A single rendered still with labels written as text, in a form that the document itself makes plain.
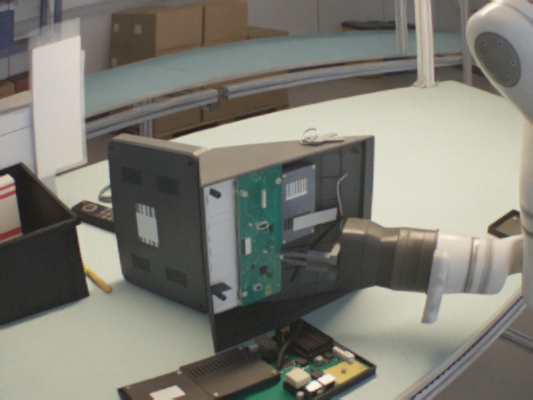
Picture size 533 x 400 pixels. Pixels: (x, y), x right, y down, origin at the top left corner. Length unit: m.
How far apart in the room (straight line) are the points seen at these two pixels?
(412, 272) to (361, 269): 0.07
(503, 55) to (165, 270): 0.52
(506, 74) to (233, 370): 0.42
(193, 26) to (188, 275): 3.58
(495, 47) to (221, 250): 0.39
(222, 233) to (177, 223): 0.09
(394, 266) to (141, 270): 0.33
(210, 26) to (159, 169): 3.66
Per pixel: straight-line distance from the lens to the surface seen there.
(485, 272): 0.69
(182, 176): 0.72
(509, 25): 0.51
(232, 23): 4.49
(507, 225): 1.07
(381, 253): 0.70
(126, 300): 0.83
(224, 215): 0.68
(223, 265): 0.70
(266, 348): 0.69
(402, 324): 0.78
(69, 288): 0.83
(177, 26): 4.21
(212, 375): 0.65
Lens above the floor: 1.44
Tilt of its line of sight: 23 degrees down
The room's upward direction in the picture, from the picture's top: 1 degrees counter-clockwise
